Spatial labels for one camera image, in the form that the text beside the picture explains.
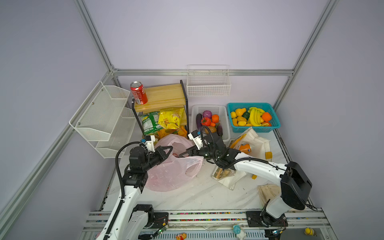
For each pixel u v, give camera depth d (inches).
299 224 28.9
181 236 26.7
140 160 22.2
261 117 44.1
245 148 36.4
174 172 29.4
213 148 23.7
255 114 43.5
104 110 32.8
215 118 44.1
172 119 34.6
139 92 28.3
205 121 42.2
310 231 27.0
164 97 33.2
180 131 40.1
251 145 36.4
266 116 43.1
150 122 35.3
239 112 44.8
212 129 41.4
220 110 45.1
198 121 43.7
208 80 37.6
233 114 45.4
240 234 26.5
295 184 17.1
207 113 44.9
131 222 22.3
